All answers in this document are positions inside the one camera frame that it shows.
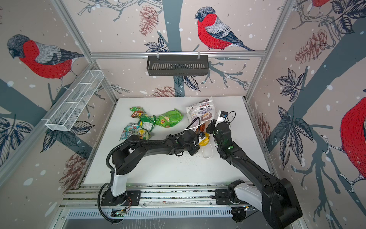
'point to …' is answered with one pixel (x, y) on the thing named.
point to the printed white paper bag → (204, 109)
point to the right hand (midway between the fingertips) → (212, 117)
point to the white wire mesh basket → (64, 117)
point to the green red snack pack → (138, 111)
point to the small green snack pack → (148, 122)
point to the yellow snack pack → (205, 141)
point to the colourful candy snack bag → (129, 130)
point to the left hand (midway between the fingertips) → (201, 144)
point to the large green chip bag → (169, 119)
